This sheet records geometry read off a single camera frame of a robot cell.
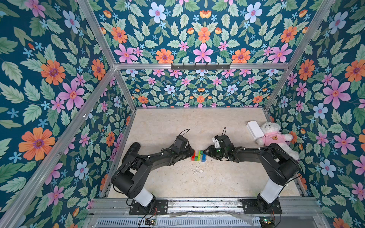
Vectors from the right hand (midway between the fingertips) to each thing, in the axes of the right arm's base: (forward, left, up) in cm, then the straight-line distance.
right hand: (205, 152), depth 92 cm
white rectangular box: (+20, -37, 0) cm, 42 cm away
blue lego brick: (-3, +1, -1) cm, 3 cm away
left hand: (0, +6, +2) cm, 6 cm away
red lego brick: (-4, +7, +1) cm, 8 cm away
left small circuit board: (-37, +30, -4) cm, 48 cm away
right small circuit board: (-35, -32, -5) cm, 48 cm away
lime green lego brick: (-2, +4, 0) cm, 4 cm away
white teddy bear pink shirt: (+12, -45, +5) cm, 47 cm away
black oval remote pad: (0, +48, 0) cm, 48 cm away
